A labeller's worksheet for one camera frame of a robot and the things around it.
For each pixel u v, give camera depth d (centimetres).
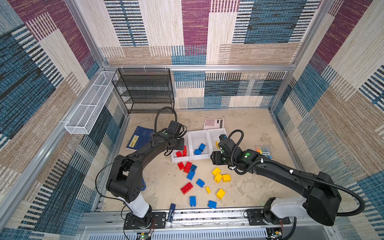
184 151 95
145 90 111
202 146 97
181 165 91
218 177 85
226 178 85
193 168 89
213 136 97
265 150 97
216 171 87
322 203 39
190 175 87
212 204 78
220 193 79
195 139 103
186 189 83
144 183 85
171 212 74
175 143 73
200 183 85
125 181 46
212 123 109
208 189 81
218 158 71
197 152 96
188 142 94
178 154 95
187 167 89
